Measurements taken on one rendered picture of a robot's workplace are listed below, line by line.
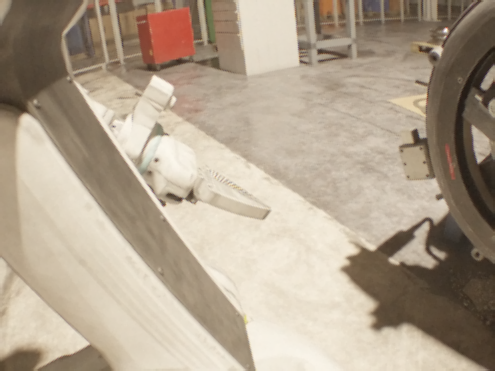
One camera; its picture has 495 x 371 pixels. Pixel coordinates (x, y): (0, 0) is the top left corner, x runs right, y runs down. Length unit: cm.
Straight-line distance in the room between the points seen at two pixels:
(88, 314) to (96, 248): 6
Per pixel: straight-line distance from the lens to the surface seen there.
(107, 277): 26
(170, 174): 48
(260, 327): 71
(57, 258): 26
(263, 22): 445
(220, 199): 51
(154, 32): 562
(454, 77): 94
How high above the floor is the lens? 90
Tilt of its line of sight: 28 degrees down
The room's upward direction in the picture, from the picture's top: 7 degrees counter-clockwise
